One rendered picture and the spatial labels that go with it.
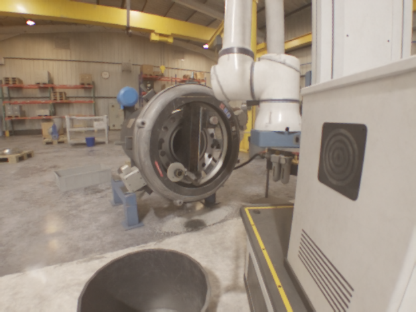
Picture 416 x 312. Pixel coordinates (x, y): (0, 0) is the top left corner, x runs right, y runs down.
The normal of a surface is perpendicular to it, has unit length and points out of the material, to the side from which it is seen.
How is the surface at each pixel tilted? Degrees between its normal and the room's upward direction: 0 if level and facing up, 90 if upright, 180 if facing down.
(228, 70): 80
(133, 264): 87
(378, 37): 90
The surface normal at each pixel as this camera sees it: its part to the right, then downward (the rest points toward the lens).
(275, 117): -0.44, -0.21
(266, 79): -0.40, 0.22
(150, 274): 0.17, 0.13
